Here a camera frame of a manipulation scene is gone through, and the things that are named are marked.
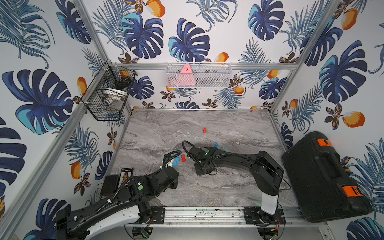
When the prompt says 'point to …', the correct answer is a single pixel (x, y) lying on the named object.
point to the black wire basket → (111, 77)
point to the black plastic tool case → (324, 190)
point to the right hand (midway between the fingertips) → (201, 171)
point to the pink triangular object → (186, 77)
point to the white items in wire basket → (112, 97)
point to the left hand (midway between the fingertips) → (176, 173)
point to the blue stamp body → (216, 144)
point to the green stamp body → (224, 149)
